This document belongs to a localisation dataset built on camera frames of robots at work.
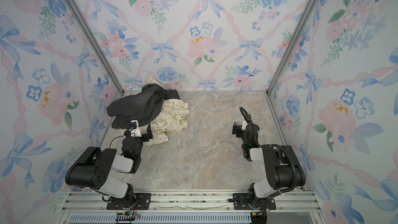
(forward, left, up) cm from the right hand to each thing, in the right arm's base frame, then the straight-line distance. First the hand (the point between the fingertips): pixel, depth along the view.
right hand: (243, 121), depth 94 cm
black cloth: (+6, +60, +6) cm, 61 cm away
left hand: (-5, +60, +4) cm, 60 cm away
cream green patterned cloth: (+33, +62, +4) cm, 71 cm away
